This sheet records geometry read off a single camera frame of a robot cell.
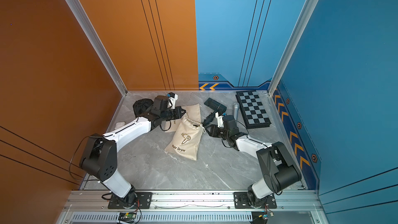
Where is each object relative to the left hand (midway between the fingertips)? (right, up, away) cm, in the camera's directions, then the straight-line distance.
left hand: (187, 109), depth 88 cm
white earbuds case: (-46, -11, +13) cm, 49 cm away
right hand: (+12, -12, +1) cm, 17 cm away
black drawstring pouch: (-27, +2, -1) cm, 27 cm away
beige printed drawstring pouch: (+1, -3, +19) cm, 20 cm away
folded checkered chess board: (+43, -2, +17) cm, 46 cm away
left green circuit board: (-27, -51, -16) cm, 59 cm away
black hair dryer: (+19, 0, +14) cm, 24 cm away
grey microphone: (+32, 0, +19) cm, 37 cm away
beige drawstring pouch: (0, -17, -4) cm, 18 cm away
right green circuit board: (+35, -49, -19) cm, 63 cm away
